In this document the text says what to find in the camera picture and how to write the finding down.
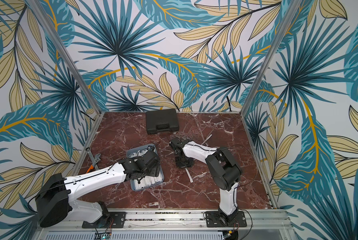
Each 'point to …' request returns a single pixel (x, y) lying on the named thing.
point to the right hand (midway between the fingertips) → (184, 165)
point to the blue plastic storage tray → (134, 151)
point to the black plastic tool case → (160, 121)
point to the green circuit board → (102, 236)
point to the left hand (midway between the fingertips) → (152, 169)
